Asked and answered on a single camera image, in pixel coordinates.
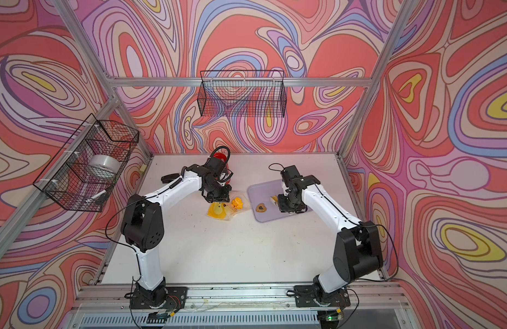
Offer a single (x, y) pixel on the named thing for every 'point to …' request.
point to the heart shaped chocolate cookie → (261, 208)
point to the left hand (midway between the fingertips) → (232, 200)
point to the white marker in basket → (93, 197)
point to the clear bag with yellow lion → (238, 203)
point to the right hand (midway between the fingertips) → (287, 212)
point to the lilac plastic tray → (262, 193)
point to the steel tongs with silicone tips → (275, 199)
